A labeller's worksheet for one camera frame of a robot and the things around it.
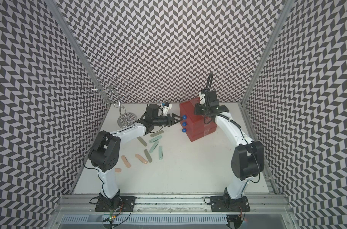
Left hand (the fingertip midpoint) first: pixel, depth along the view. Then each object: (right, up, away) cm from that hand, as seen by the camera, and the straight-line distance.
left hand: (181, 121), depth 86 cm
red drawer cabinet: (+8, -3, +1) cm, 9 cm away
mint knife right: (-13, -21, +5) cm, 25 cm away
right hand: (+9, +7, +1) cm, 11 cm away
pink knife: (-23, -25, +2) cm, 34 cm away
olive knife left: (-27, -14, +10) cm, 32 cm away
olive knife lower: (-21, -23, +4) cm, 32 cm away
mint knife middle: (-18, -16, +8) cm, 25 cm away
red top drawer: (+4, +6, -1) cm, 7 cm away
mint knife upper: (-17, -12, +10) cm, 23 cm away
